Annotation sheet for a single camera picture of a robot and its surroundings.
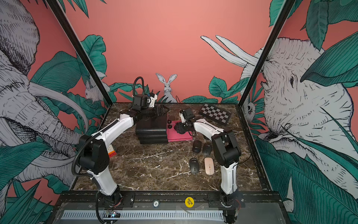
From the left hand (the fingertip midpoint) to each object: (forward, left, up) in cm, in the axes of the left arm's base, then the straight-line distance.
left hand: (166, 108), depth 87 cm
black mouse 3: (-18, -26, -21) cm, 39 cm away
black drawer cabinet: (-13, +8, -5) cm, 16 cm away
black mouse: (-10, -7, -7) cm, 14 cm away
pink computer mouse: (-30, -26, -20) cm, 45 cm away
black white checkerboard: (+11, -39, -20) cm, 45 cm away
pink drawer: (-6, -3, -24) cm, 25 cm away
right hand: (-3, -8, -15) cm, 17 cm away
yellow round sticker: (-48, -12, -22) cm, 54 cm away
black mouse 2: (-16, -19, -21) cm, 33 cm away
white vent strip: (-51, +45, -23) cm, 72 cm away
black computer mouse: (-29, -17, -22) cm, 40 cm away
